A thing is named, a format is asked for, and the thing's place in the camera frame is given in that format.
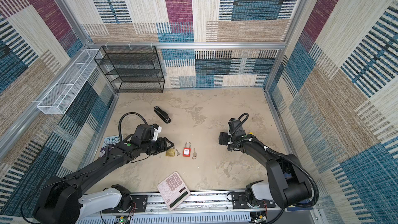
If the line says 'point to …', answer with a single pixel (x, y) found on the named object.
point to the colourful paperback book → (109, 141)
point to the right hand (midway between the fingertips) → (225, 140)
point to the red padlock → (187, 150)
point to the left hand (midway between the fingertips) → (171, 144)
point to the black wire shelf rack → (132, 69)
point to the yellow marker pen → (251, 133)
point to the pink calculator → (173, 190)
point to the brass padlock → (171, 152)
